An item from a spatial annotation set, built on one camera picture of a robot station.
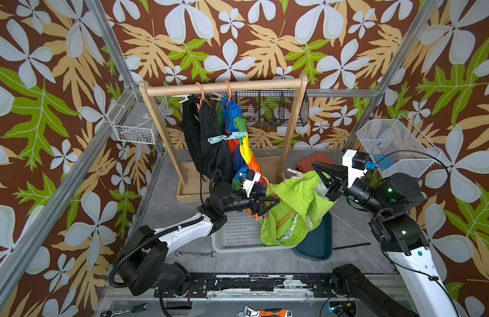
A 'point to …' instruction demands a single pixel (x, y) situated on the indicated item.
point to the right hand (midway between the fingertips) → (314, 165)
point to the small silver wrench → (210, 253)
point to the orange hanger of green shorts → (276, 197)
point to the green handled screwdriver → (133, 309)
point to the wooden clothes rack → (190, 188)
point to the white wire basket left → (131, 118)
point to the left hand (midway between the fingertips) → (276, 195)
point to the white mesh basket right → (394, 146)
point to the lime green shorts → (302, 205)
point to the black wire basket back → (269, 109)
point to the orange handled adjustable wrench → (266, 312)
